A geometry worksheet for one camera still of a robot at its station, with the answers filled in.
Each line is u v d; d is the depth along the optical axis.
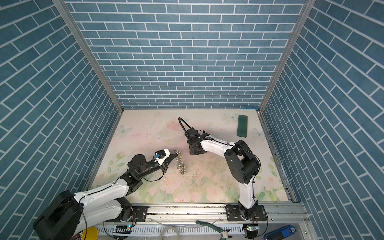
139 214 0.74
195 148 0.69
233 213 0.74
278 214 0.75
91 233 0.67
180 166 0.77
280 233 0.66
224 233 0.69
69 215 0.41
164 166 0.68
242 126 1.09
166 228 0.71
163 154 0.63
